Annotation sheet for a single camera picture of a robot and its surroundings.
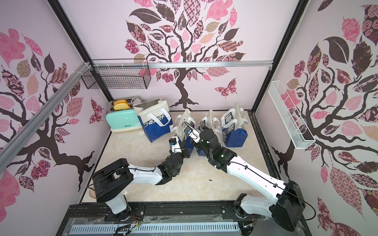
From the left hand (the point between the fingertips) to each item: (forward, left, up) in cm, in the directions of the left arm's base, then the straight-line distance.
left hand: (185, 143), depth 84 cm
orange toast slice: (+32, +45, +6) cm, 56 cm away
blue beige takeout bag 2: (+1, -1, 0) cm, 1 cm away
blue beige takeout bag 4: (+6, -30, +3) cm, 30 cm away
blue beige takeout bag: (+15, +18, +6) cm, 25 cm away
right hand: (+1, -8, +11) cm, 14 cm away
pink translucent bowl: (-24, +49, -10) cm, 56 cm away
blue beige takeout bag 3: (+7, -16, +10) cm, 20 cm away
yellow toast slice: (+27, +44, +5) cm, 52 cm away
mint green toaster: (+21, +46, -4) cm, 51 cm away
